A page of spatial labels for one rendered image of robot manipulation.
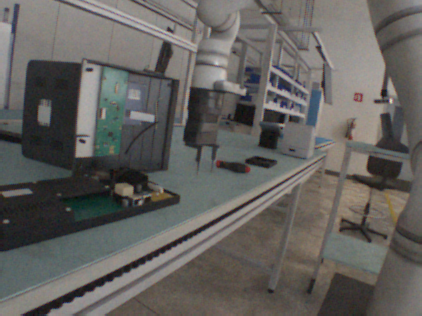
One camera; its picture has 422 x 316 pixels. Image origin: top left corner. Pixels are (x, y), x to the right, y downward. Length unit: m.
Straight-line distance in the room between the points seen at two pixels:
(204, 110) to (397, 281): 0.45
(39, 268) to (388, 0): 0.55
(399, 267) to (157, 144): 0.51
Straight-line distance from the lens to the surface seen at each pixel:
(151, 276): 0.38
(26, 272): 0.28
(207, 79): 0.56
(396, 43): 0.47
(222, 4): 0.57
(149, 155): 0.61
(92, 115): 0.50
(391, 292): 0.50
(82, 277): 0.28
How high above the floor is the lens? 1.16
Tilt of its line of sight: 8 degrees down
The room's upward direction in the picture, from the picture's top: 9 degrees clockwise
